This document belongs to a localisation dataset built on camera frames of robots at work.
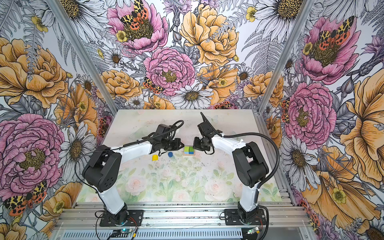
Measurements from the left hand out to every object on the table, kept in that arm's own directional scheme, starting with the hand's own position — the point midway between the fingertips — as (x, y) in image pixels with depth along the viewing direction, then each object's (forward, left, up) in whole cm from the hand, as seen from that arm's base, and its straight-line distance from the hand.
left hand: (183, 149), depth 92 cm
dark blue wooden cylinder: (0, +9, -7) cm, 11 cm away
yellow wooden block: (-2, +18, -6) cm, 19 cm away
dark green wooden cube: (+1, -5, -2) cm, 5 cm away
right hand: (0, -7, -2) cm, 8 cm away
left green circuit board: (-39, +25, -7) cm, 47 cm away
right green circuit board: (-40, -34, -7) cm, 53 cm away
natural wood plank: (0, -3, -6) cm, 7 cm away
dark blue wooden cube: (0, -5, -5) cm, 7 cm away
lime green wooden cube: (+2, -2, -3) cm, 4 cm away
